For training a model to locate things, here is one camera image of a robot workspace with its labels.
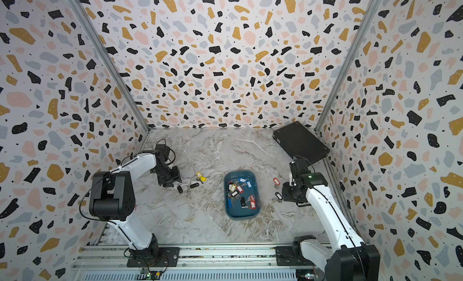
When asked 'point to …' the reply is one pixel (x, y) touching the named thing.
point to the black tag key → (278, 195)
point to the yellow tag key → (199, 175)
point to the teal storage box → (237, 213)
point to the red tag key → (277, 181)
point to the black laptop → (299, 142)
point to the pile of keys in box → (235, 189)
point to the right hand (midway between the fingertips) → (287, 195)
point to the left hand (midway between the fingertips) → (180, 181)
